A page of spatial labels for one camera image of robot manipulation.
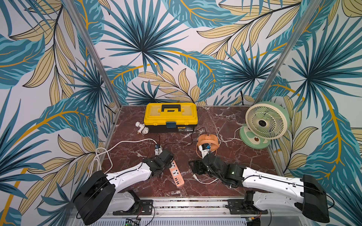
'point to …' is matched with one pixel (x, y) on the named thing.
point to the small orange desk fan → (212, 139)
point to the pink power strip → (176, 174)
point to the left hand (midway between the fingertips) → (165, 162)
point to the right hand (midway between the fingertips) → (192, 162)
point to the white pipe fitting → (142, 128)
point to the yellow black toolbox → (171, 117)
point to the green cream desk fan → (265, 121)
